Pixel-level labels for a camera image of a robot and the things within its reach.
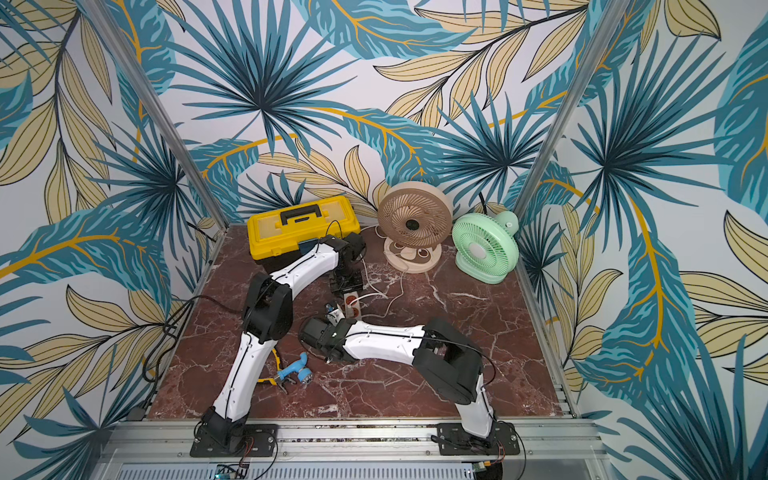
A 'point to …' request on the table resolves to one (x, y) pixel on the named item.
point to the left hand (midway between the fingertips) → (354, 295)
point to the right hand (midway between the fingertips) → (349, 336)
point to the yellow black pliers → (275, 380)
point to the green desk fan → (486, 246)
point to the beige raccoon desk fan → (415, 216)
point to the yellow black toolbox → (273, 237)
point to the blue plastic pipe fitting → (299, 367)
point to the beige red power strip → (353, 311)
